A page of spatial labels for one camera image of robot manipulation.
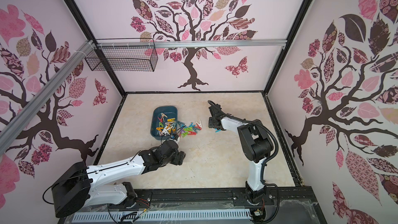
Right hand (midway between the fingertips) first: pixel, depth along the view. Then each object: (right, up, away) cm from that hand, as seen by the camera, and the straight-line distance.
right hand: (214, 121), depth 101 cm
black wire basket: (-48, +43, -6) cm, 65 cm away
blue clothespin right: (+2, -6, 0) cm, 7 cm away
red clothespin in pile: (-15, -8, -3) cm, 17 cm away
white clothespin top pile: (-10, -2, 0) cm, 10 cm away
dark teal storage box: (-34, -2, 0) cm, 34 cm away
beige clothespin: (-36, +4, +5) cm, 37 cm away
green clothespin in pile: (-17, -5, -2) cm, 18 cm away
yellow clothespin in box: (-30, +1, +3) cm, 30 cm away
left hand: (-21, -18, -17) cm, 32 cm away
